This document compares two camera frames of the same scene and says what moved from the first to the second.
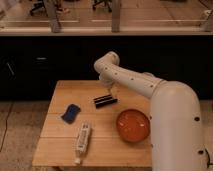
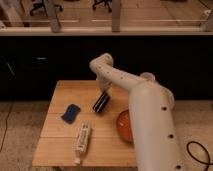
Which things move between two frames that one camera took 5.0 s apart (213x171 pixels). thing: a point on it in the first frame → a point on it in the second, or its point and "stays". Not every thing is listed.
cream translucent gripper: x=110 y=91 → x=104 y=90
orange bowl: x=133 y=125 stays
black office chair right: x=107 y=2 stays
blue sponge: x=71 y=113 stays
